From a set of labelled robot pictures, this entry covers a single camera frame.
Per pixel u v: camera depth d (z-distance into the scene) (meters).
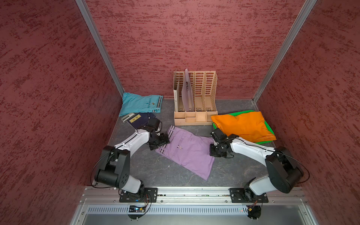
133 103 1.14
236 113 0.98
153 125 0.72
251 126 0.96
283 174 0.44
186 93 1.09
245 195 0.66
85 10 0.72
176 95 0.87
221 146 0.65
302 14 0.74
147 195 0.74
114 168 0.44
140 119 1.07
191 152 0.90
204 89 1.14
